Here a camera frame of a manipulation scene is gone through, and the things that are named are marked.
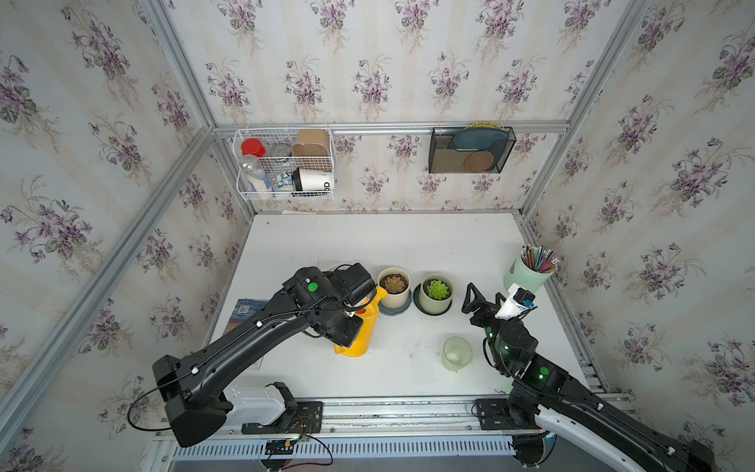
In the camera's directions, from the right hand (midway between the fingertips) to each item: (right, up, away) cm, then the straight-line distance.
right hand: (484, 291), depth 75 cm
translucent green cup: (-6, -19, +7) cm, 21 cm away
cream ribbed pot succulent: (-22, 0, +13) cm, 26 cm away
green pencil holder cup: (+15, +3, +12) cm, 20 cm away
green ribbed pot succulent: (-11, -3, +11) cm, 16 cm away
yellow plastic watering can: (-32, -11, -6) cm, 34 cm away
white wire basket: (-58, +38, +18) cm, 72 cm away
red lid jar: (-68, +43, +17) cm, 82 cm away
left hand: (-34, -10, -9) cm, 36 cm away
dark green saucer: (-16, -6, +18) cm, 24 cm away
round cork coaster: (+6, +40, +21) cm, 45 cm away
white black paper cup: (-49, +33, +18) cm, 62 cm away
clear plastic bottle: (-65, +36, +9) cm, 75 cm away
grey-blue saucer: (-23, -10, +16) cm, 30 cm away
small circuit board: (-52, -38, -4) cm, 65 cm away
